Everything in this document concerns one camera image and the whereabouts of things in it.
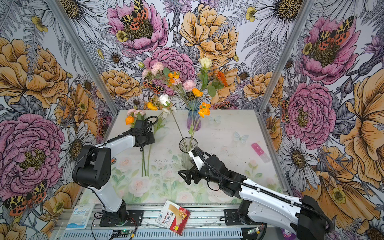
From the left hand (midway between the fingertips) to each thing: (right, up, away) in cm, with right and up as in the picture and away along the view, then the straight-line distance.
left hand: (151, 143), depth 98 cm
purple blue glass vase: (+27, +16, +6) cm, 32 cm away
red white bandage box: (+18, -32, -26) cm, 45 cm away
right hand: (+24, -11, -25) cm, 37 cm away
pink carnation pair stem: (+24, +35, -8) cm, 43 cm away
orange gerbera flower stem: (+42, +35, -10) cm, 56 cm away
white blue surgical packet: (-28, -33, -23) cm, 49 cm away
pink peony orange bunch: (-19, +19, +18) cm, 32 cm away
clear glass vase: (+24, +1, -17) cm, 29 cm away
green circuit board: (-4, -38, -26) cm, 47 cm away
